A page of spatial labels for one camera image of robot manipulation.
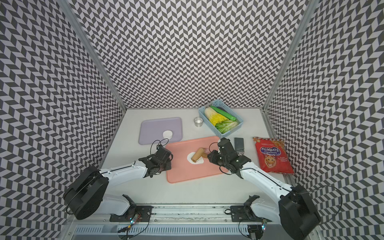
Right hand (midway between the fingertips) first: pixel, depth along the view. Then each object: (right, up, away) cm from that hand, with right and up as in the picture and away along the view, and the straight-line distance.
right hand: (210, 160), depth 84 cm
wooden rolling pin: (-7, +2, +7) cm, 10 cm away
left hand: (-26, -4, +6) cm, 27 cm away
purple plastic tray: (-40, +16, +21) cm, 48 cm away
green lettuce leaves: (+12, +19, +15) cm, 27 cm away
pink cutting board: (-16, -7, +3) cm, 18 cm away
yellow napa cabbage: (+4, +25, +19) cm, 32 cm away
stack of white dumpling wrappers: (-28, +13, +17) cm, 36 cm away
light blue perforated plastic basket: (+10, +36, +31) cm, 48 cm away
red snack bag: (+38, +1, +5) cm, 38 cm away
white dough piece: (-6, -2, +7) cm, 10 cm away
